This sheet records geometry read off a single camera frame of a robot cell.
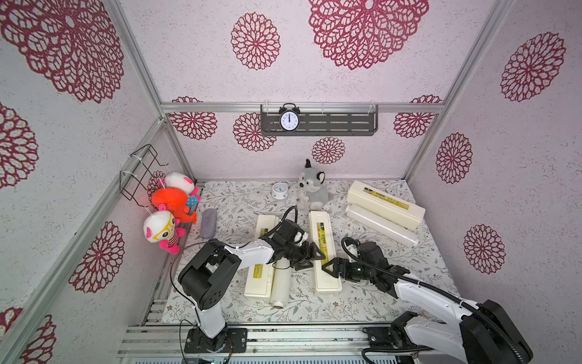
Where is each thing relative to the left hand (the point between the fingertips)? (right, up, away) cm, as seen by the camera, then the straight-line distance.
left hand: (320, 262), depth 84 cm
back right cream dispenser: (+25, +24, +19) cm, 39 cm away
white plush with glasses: (-57, +14, -4) cm, 59 cm away
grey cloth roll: (-48, +13, +17) cm, 52 cm away
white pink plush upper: (-57, +31, +11) cm, 66 cm away
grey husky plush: (-1, +26, +17) cm, 31 cm away
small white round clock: (-17, +28, +29) cm, 43 cm away
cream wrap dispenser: (-22, -4, -5) cm, 23 cm away
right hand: (+2, -2, -2) cm, 3 cm away
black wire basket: (-63, +30, -11) cm, 71 cm away
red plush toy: (-57, +23, +4) cm, 62 cm away
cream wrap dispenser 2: (+1, +10, +6) cm, 12 cm away
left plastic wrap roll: (-15, -7, -1) cm, 16 cm away
